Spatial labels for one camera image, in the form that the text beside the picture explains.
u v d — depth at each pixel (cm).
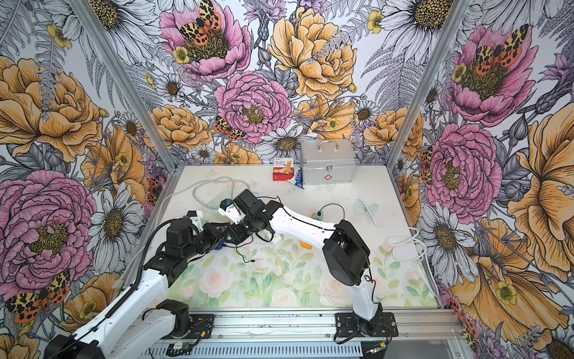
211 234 72
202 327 73
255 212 65
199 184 115
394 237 96
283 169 116
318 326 76
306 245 92
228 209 74
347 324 74
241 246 92
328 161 105
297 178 112
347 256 49
